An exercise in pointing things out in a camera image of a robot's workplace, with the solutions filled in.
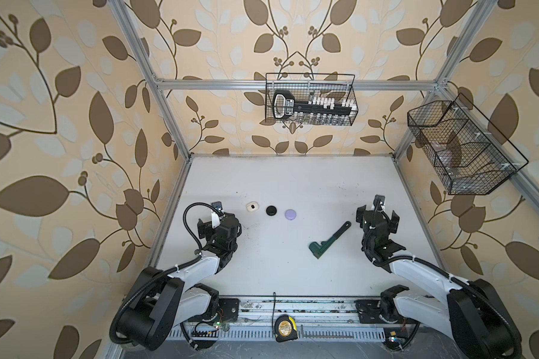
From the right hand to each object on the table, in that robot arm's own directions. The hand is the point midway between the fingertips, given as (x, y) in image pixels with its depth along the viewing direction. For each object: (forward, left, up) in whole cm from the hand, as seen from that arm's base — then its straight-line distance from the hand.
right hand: (380, 212), depth 84 cm
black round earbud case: (+10, +42, -12) cm, 45 cm away
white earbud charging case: (+11, +50, -11) cm, 53 cm away
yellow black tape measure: (-35, +38, -9) cm, 52 cm away
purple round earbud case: (+7, +33, -11) cm, 36 cm away
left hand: (+2, +64, -3) cm, 64 cm away
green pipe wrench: (-9, +23, -11) cm, 28 cm away
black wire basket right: (+7, -25, +22) cm, 34 cm away
